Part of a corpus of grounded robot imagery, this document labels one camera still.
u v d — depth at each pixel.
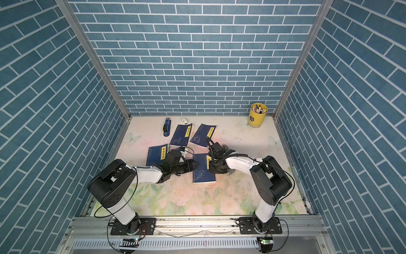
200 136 1.08
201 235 0.72
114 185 0.47
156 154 0.96
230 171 0.81
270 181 0.47
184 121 1.15
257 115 1.05
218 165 0.67
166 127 1.08
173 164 0.74
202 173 0.90
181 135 1.08
